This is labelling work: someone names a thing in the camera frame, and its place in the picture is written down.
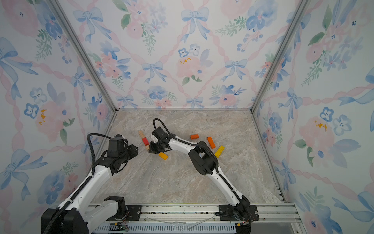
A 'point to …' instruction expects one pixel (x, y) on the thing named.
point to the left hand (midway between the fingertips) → (137, 148)
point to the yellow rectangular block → (163, 156)
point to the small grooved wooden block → (147, 147)
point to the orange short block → (194, 136)
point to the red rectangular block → (145, 141)
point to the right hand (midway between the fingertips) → (148, 151)
